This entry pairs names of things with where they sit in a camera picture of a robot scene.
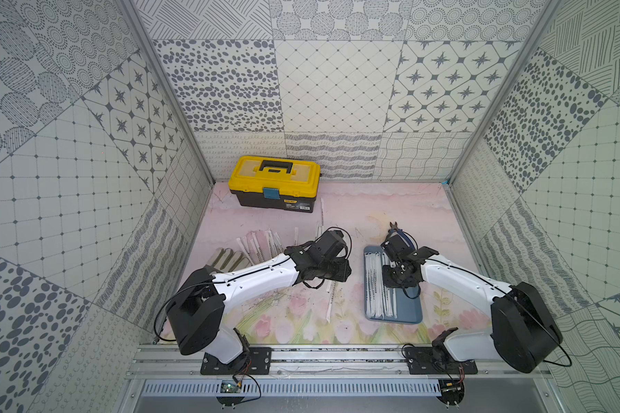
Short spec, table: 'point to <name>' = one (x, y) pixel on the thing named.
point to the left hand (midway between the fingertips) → (351, 266)
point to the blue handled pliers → (395, 229)
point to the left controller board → (230, 386)
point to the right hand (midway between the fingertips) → (393, 283)
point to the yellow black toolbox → (274, 181)
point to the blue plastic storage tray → (383, 304)
